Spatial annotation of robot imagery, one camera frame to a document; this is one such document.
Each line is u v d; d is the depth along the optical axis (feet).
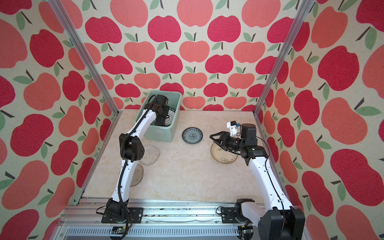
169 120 3.06
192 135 3.53
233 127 2.35
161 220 2.41
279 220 1.25
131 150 2.15
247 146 1.94
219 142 2.22
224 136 2.19
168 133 3.08
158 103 2.75
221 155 3.15
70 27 2.49
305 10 2.30
